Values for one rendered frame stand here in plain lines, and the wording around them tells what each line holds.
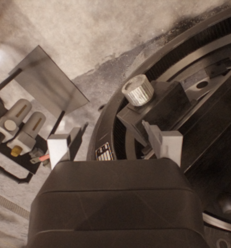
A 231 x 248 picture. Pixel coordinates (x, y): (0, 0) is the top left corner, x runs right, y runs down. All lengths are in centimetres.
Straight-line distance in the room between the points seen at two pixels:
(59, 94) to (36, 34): 35
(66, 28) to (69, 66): 19
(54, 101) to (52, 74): 19
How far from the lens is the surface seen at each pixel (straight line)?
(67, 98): 117
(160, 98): 27
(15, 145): 88
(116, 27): 94
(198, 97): 57
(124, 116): 29
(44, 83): 117
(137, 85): 26
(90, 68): 103
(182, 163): 25
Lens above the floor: 92
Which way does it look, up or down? 48 degrees down
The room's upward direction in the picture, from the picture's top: 171 degrees counter-clockwise
